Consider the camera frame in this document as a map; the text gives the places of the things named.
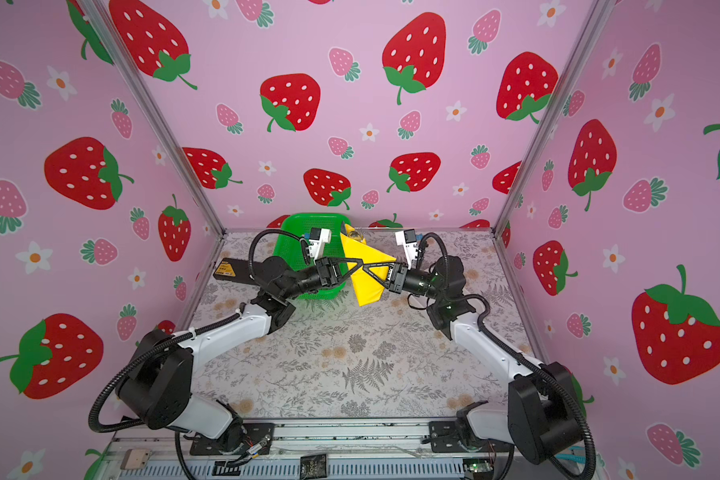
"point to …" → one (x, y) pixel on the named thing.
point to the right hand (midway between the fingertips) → (364, 270)
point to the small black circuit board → (313, 466)
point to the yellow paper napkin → (367, 288)
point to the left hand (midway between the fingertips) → (361, 267)
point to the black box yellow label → (236, 269)
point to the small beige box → (136, 459)
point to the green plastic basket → (289, 250)
